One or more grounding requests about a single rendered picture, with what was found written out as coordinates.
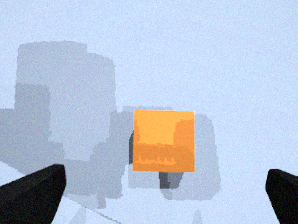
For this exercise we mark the orange block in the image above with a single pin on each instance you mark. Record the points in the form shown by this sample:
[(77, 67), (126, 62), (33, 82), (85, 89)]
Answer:
[(163, 141)]

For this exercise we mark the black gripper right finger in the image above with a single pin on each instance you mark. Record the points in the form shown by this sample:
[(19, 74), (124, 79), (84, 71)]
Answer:
[(282, 189)]

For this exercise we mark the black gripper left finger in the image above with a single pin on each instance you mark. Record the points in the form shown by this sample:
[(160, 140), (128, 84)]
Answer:
[(34, 198)]

